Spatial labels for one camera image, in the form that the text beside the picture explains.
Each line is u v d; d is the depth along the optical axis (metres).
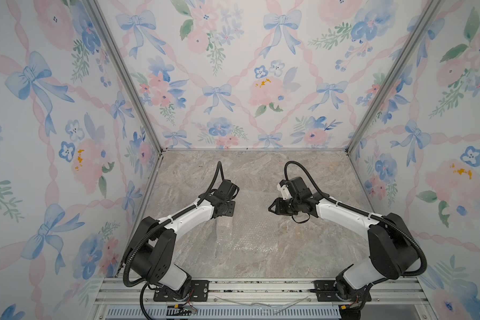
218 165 0.67
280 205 0.78
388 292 0.76
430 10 0.69
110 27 0.75
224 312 0.70
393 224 0.45
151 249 0.44
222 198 0.68
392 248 0.44
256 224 0.90
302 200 0.69
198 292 0.74
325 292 0.73
